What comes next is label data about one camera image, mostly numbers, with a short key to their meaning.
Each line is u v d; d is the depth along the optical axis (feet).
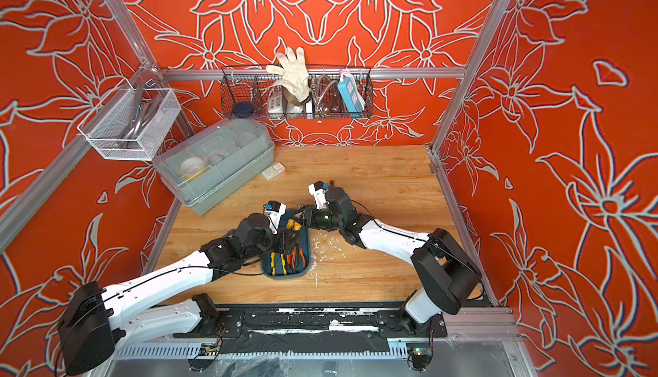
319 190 2.49
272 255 2.23
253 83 3.12
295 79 2.95
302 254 2.79
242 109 3.14
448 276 1.42
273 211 2.29
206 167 2.92
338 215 2.14
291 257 2.75
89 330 1.26
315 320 2.44
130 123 2.51
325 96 2.72
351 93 2.87
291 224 2.57
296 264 2.68
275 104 3.09
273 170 3.62
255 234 1.95
